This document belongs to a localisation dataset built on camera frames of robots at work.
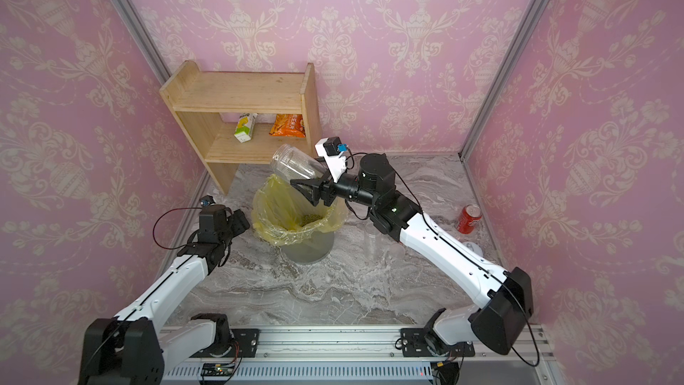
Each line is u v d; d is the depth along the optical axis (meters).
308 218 0.97
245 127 0.95
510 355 0.41
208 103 0.76
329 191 0.56
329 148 0.52
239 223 0.79
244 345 0.74
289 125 0.95
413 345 0.73
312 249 0.81
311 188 0.55
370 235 0.78
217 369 0.72
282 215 0.85
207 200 0.75
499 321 0.38
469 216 0.89
